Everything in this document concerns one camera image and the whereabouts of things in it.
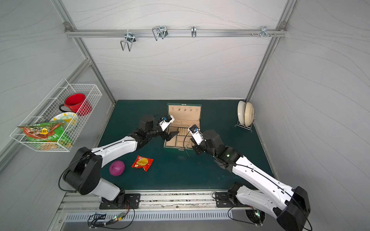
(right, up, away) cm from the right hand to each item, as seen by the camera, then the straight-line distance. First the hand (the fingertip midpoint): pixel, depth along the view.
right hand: (193, 136), depth 75 cm
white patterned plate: (-59, +9, -7) cm, 61 cm away
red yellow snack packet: (-30, -17, +9) cm, 36 cm away
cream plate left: (+33, +13, +18) cm, 40 cm away
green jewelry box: (-4, +11, +18) cm, 22 cm away
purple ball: (-43, -19, +5) cm, 47 cm away
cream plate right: (+37, +12, +17) cm, 43 cm away
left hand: (-10, +5, +8) cm, 14 cm away
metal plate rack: (+39, +2, +25) cm, 46 cm away
